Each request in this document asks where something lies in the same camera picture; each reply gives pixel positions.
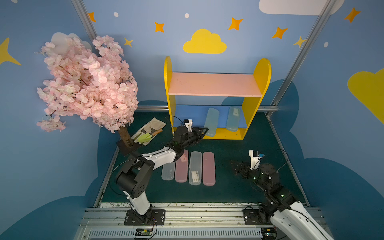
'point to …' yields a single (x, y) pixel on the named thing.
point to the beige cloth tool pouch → (145, 134)
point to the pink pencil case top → (181, 171)
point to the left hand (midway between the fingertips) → (209, 127)
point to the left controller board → (143, 232)
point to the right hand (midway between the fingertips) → (238, 160)
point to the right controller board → (269, 233)
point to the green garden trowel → (147, 137)
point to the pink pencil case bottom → (208, 169)
